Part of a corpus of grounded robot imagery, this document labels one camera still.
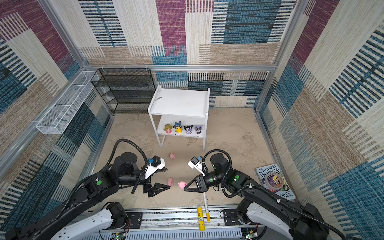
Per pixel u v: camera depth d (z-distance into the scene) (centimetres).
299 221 41
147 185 56
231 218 73
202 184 60
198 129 83
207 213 76
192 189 63
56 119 71
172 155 93
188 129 83
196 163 66
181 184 66
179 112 74
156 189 56
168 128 85
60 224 42
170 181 83
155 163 55
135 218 74
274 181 83
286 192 79
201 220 72
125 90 111
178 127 84
